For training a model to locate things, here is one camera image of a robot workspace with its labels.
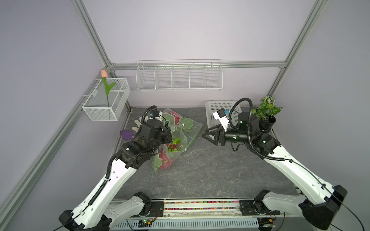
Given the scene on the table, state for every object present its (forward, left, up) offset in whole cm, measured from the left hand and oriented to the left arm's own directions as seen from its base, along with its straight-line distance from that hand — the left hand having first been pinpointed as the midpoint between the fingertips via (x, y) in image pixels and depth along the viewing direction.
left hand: (168, 130), depth 68 cm
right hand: (-4, -16, +2) cm, 17 cm away
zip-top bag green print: (+10, -8, -28) cm, 31 cm away
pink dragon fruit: (-9, +3, -6) cm, 11 cm away
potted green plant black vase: (+12, -55, -6) cm, 57 cm away
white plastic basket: (+38, -31, -24) cm, 55 cm away
